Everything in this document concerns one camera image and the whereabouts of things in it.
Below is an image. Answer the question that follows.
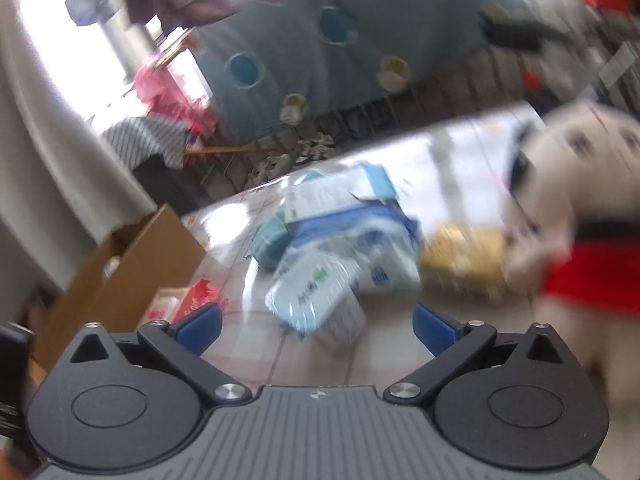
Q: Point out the yellow soft pad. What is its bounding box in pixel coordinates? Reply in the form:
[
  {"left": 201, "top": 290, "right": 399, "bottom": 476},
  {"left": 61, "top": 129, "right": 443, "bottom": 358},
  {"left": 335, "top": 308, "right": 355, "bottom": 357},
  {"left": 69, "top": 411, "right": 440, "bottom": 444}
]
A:
[{"left": 419, "top": 224, "right": 507, "bottom": 297}]

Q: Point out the teal towel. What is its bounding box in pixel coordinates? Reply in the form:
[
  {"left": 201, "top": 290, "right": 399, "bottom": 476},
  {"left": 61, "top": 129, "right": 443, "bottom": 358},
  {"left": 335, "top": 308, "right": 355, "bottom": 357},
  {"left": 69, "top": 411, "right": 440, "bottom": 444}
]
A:
[{"left": 250, "top": 217, "right": 296, "bottom": 268}]

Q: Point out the blue dotted hanging blanket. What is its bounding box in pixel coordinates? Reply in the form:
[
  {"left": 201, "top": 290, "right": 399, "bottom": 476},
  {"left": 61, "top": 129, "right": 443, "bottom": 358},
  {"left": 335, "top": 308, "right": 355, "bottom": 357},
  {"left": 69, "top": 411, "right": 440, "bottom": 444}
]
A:
[{"left": 192, "top": 0, "right": 531, "bottom": 136}]

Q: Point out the brown cardboard box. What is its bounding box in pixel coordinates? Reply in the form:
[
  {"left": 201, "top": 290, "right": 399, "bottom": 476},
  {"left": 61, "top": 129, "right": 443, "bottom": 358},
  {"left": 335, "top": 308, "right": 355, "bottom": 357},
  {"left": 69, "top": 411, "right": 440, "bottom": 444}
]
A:
[{"left": 30, "top": 204, "right": 208, "bottom": 376}]

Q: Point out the pink wet wipes pack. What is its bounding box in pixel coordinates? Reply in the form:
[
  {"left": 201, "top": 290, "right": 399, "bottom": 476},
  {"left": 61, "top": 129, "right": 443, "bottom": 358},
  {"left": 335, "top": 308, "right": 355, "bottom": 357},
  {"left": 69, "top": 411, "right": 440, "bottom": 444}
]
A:
[{"left": 150, "top": 280, "right": 231, "bottom": 323}]

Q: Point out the blue plastic packet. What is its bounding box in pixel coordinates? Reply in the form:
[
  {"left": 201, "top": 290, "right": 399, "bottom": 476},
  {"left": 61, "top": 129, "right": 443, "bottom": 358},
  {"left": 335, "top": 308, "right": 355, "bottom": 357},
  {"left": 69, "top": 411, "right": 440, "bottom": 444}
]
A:
[{"left": 290, "top": 205, "right": 423, "bottom": 293}]

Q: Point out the polka dot cloth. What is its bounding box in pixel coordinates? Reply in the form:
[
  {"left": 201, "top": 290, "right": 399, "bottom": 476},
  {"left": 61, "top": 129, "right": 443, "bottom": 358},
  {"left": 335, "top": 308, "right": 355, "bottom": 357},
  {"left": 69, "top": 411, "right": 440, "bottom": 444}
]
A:
[{"left": 102, "top": 116, "right": 188, "bottom": 168}]

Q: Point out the white plastic packet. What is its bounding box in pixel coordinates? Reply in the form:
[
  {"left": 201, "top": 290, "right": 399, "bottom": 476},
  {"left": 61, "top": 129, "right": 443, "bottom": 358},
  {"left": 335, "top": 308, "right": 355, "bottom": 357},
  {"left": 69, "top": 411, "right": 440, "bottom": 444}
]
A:
[{"left": 282, "top": 170, "right": 358, "bottom": 223}]

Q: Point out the metal railing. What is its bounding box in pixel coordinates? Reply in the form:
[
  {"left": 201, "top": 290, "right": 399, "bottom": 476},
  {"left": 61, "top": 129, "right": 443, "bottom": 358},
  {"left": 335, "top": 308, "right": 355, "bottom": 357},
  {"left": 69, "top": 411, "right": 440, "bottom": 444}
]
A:
[{"left": 200, "top": 75, "right": 531, "bottom": 196}]

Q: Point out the black padded seat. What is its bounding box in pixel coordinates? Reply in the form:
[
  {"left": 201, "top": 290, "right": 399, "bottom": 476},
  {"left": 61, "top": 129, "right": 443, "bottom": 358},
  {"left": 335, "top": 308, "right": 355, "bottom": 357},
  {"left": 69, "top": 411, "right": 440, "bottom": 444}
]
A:
[{"left": 480, "top": 10, "right": 566, "bottom": 53}]

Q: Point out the yellow stick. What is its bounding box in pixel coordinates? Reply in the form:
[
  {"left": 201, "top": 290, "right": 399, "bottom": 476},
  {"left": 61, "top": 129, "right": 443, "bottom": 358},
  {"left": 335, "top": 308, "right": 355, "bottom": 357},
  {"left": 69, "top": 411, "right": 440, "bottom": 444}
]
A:
[{"left": 185, "top": 144, "right": 261, "bottom": 156}]

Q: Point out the pink garment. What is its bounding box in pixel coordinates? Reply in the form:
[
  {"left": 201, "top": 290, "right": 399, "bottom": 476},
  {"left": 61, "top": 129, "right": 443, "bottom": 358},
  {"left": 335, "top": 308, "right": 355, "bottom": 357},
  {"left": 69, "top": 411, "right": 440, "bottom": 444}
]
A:
[{"left": 135, "top": 60, "right": 218, "bottom": 131}]

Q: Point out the white curtain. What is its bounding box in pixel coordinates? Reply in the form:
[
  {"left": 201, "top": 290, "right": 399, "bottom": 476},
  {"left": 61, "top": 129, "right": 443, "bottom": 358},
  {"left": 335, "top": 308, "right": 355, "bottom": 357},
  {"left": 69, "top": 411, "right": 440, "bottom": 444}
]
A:
[{"left": 0, "top": 0, "right": 161, "bottom": 286}]

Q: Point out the dark hanging bag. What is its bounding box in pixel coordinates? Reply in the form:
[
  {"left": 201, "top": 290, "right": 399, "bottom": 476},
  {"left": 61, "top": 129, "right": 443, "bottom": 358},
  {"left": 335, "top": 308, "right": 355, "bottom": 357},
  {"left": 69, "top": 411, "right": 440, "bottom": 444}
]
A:
[{"left": 65, "top": 0, "right": 121, "bottom": 26}]

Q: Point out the plush doll with red outfit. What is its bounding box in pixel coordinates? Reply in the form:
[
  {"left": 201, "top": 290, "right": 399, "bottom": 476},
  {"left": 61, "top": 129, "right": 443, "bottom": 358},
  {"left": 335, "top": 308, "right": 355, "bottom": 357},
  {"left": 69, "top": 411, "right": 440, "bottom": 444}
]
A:
[{"left": 502, "top": 97, "right": 640, "bottom": 406}]

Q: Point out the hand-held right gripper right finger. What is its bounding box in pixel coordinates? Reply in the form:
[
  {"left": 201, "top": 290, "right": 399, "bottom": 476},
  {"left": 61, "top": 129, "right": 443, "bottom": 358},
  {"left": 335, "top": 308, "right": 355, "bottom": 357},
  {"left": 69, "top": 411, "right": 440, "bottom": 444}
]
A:
[{"left": 384, "top": 304, "right": 568, "bottom": 406}]

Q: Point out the white teal tissue pack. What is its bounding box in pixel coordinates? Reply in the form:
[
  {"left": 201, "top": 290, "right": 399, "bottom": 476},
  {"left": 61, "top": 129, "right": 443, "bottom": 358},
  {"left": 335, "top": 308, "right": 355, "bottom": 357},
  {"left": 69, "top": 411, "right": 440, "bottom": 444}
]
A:
[{"left": 265, "top": 250, "right": 368, "bottom": 346}]

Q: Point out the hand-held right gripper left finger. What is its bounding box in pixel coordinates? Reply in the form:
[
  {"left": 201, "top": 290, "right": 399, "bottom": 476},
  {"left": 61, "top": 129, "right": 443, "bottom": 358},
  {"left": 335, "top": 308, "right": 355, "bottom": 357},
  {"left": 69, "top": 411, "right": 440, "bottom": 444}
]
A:
[{"left": 70, "top": 304, "right": 250, "bottom": 405}]

